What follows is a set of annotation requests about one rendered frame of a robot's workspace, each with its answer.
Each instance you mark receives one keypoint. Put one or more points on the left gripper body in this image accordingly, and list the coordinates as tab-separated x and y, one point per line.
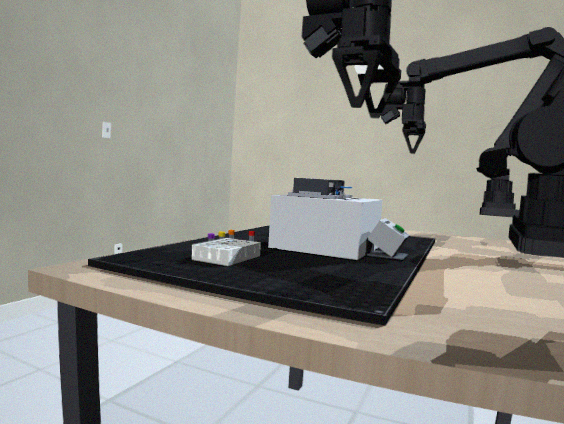
376	23

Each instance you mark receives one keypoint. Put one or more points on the white tube rack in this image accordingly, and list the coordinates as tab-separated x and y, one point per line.
228	253

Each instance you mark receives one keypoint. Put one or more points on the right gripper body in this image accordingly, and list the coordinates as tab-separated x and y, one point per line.
419	119

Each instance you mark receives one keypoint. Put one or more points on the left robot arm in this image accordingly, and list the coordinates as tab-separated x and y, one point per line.
537	138

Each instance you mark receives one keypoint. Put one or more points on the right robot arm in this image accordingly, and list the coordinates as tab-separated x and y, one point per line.
492	161

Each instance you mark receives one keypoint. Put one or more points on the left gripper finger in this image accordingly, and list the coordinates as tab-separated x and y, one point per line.
392	78
371	58

